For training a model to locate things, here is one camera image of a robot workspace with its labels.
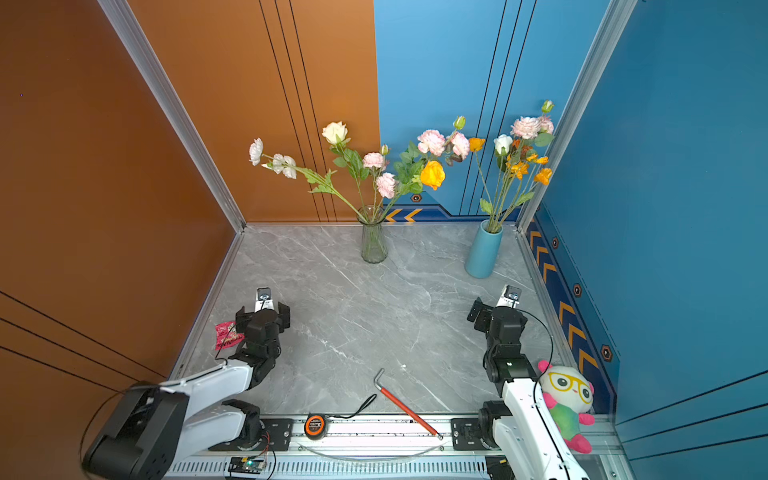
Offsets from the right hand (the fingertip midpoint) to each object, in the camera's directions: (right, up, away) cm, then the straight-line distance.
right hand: (491, 303), depth 83 cm
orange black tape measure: (-47, -28, -11) cm, 56 cm away
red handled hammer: (-24, -26, -6) cm, 36 cm away
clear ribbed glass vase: (-34, +15, +23) cm, 44 cm away
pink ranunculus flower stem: (-30, +34, +4) cm, 46 cm away
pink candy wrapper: (-78, -11, +6) cm, 79 cm away
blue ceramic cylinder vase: (+3, +11, +18) cm, 22 cm away
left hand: (-66, -1, +4) cm, 66 cm away
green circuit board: (-63, -36, -12) cm, 73 cm away
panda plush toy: (+16, -21, -10) cm, 28 cm away
